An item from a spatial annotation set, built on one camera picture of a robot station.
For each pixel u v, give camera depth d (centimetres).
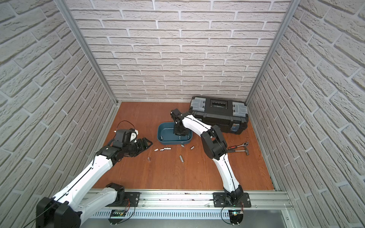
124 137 62
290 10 70
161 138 97
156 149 92
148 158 87
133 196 75
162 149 92
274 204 170
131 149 68
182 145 94
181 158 87
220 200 73
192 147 92
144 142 73
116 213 72
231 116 90
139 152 71
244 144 95
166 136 97
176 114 81
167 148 92
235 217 70
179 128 85
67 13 72
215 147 59
